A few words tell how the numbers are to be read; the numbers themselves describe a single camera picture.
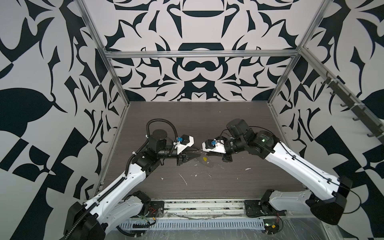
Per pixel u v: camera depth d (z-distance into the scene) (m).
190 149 0.67
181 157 0.60
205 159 0.70
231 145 0.57
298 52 0.91
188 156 0.61
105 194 0.43
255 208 0.74
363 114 0.55
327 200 0.40
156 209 0.74
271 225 0.71
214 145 0.54
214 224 0.71
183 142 0.57
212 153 0.58
